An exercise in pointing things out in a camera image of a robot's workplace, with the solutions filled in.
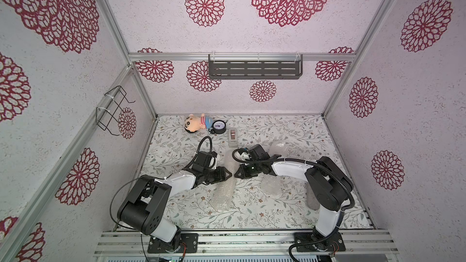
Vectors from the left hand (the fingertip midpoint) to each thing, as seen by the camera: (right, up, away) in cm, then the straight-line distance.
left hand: (227, 176), depth 90 cm
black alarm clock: (-6, +25, +22) cm, 34 cm away
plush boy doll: (-21, +27, +16) cm, 38 cm away
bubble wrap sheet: (-1, -6, -10) cm, 11 cm away
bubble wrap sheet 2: (+23, -3, -4) cm, 23 cm away
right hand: (+3, +1, -1) cm, 3 cm away
